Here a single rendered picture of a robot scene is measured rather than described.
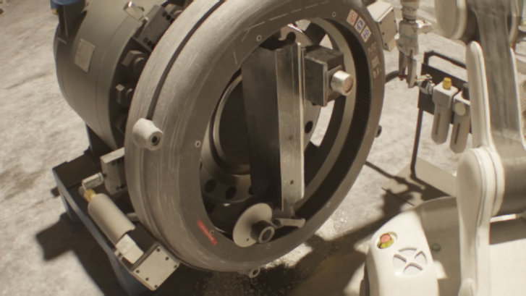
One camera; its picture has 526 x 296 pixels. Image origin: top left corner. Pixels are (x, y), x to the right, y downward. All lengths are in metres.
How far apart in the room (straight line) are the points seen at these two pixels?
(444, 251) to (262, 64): 0.69
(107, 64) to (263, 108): 0.43
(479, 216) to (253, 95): 0.54
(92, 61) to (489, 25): 1.02
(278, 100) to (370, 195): 1.00
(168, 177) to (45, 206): 1.24
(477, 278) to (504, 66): 0.47
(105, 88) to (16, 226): 1.00
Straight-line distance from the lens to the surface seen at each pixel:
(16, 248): 1.88
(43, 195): 2.10
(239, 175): 1.16
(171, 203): 0.88
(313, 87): 0.95
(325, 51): 0.96
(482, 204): 0.92
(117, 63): 1.13
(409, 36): 1.60
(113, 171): 0.93
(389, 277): 1.08
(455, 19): 1.04
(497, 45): 1.05
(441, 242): 1.27
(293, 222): 1.16
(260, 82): 0.94
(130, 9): 0.84
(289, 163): 1.03
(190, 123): 0.82
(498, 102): 1.02
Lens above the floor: 1.16
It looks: 33 degrees down
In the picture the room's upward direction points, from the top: 1 degrees counter-clockwise
